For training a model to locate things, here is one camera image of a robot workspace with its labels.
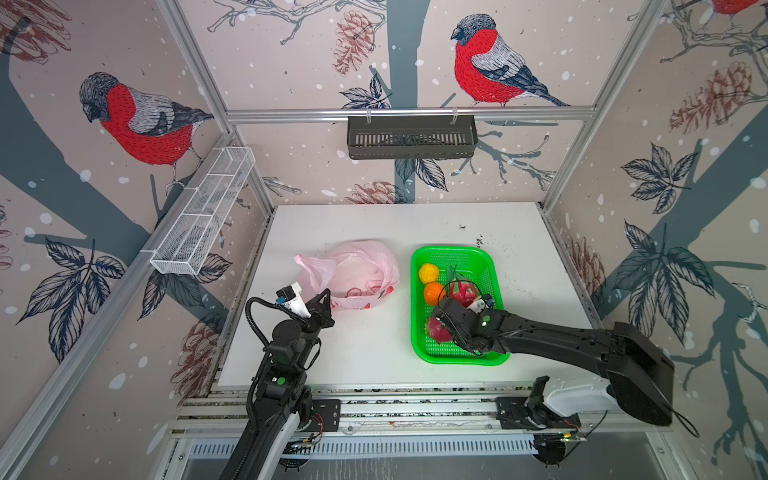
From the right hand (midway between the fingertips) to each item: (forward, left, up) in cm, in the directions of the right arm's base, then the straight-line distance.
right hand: (440, 322), depth 85 cm
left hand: (+1, +30, +15) cm, 33 cm away
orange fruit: (+10, +1, -1) cm, 10 cm away
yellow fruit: (+16, +3, +1) cm, 16 cm away
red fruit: (+9, -6, +4) cm, 12 cm away
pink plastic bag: (+17, +27, -3) cm, 32 cm away
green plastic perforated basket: (+19, -14, +2) cm, 23 cm away
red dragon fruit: (-4, +1, +3) cm, 6 cm away
